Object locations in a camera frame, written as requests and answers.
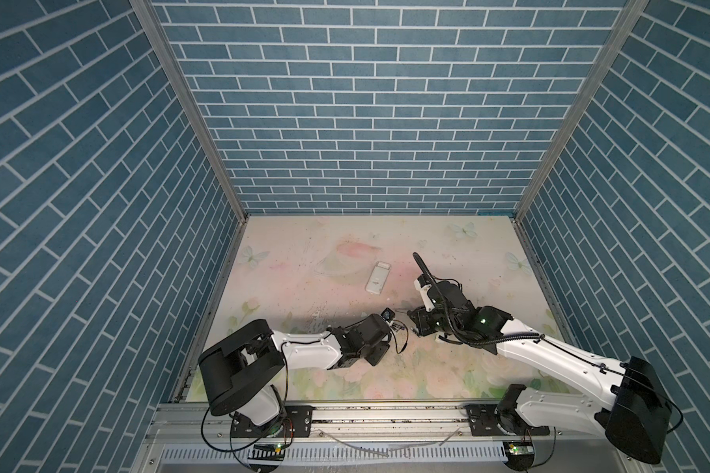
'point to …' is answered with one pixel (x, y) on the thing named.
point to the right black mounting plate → (482, 422)
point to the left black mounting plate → (297, 421)
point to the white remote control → (378, 278)
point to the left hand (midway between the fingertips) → (381, 345)
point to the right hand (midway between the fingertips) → (409, 311)
